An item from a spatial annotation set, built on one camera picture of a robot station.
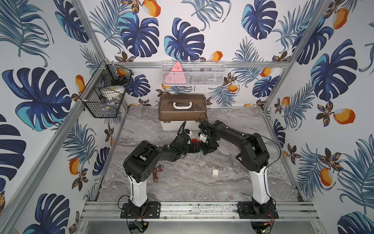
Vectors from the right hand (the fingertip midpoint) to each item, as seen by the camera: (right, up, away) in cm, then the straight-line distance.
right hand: (207, 152), depth 94 cm
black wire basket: (-64, +50, -1) cm, 81 cm away
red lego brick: (-7, +7, +4) cm, 11 cm away
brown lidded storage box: (-21, +28, -1) cm, 35 cm away
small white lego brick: (+4, -10, -8) cm, 14 cm away
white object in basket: (-53, +35, -14) cm, 65 cm away
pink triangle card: (-19, +48, -4) cm, 52 cm away
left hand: (-6, +5, +1) cm, 8 cm away
